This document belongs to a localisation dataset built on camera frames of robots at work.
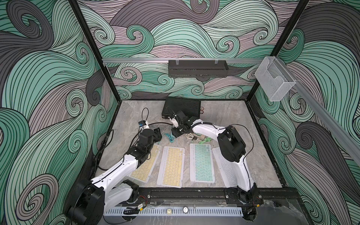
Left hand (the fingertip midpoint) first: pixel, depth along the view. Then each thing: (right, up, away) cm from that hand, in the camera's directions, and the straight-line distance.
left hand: (156, 128), depth 83 cm
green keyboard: (+28, -23, +2) cm, 36 cm away
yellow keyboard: (-7, -26, -2) cm, 27 cm away
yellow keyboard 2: (+9, -24, 0) cm, 26 cm away
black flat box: (+23, +13, +23) cm, 35 cm away
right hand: (+10, -4, +12) cm, 17 cm away
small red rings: (+33, +11, +30) cm, 46 cm away
